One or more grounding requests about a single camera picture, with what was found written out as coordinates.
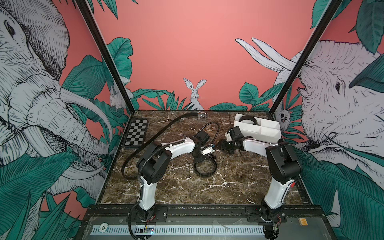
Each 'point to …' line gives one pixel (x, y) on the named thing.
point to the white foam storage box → (258, 128)
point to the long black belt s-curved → (248, 117)
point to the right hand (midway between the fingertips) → (217, 145)
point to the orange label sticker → (303, 221)
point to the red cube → (293, 184)
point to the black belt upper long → (148, 137)
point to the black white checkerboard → (136, 133)
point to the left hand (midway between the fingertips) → (202, 155)
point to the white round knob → (103, 227)
